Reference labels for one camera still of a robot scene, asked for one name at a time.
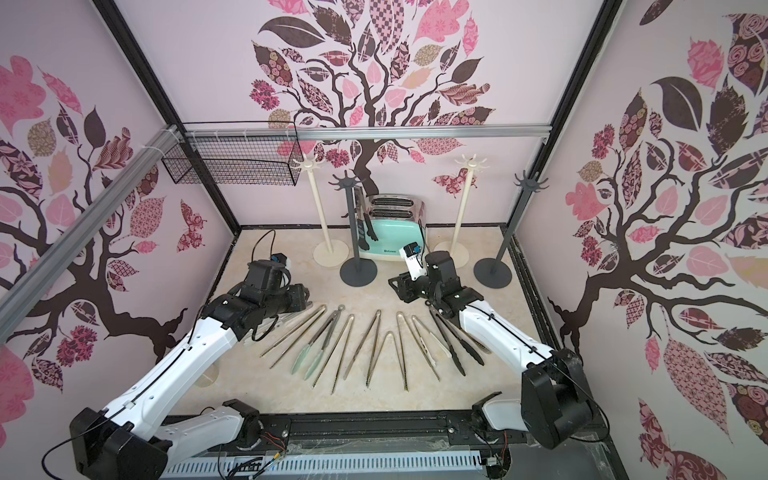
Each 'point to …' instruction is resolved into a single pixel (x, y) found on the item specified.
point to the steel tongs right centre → (398, 316)
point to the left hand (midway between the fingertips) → (303, 299)
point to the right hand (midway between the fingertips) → (398, 275)
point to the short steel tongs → (398, 357)
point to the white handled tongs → (432, 336)
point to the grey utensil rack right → (492, 272)
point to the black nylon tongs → (450, 349)
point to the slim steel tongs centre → (373, 349)
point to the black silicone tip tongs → (361, 230)
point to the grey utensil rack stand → (356, 272)
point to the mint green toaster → (398, 220)
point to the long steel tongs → (350, 320)
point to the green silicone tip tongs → (334, 319)
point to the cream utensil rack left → (327, 254)
